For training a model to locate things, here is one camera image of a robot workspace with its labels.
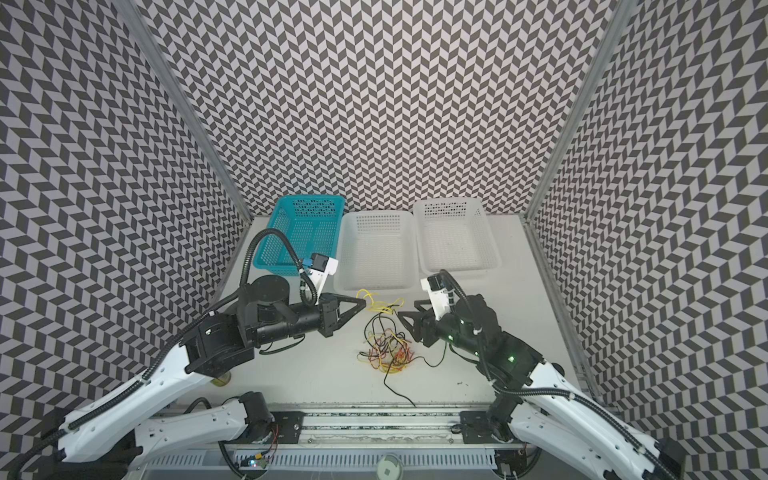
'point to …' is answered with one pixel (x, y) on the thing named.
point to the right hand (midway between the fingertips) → (409, 309)
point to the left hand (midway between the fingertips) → (364, 307)
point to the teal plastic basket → (314, 224)
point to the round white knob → (391, 468)
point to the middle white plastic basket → (377, 250)
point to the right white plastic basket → (455, 235)
